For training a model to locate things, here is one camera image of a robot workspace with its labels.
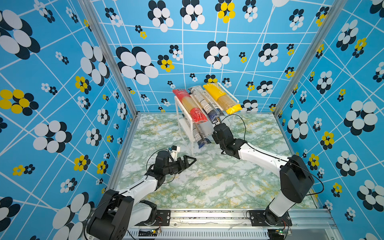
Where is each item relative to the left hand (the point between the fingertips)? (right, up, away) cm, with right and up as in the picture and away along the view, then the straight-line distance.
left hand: (193, 162), depth 81 cm
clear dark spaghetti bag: (+3, +16, +3) cm, 16 cm away
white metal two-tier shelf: (-6, +18, +8) cm, 21 cm away
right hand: (+17, +19, +6) cm, 26 cm away
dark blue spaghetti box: (+12, +22, -6) cm, 26 cm away
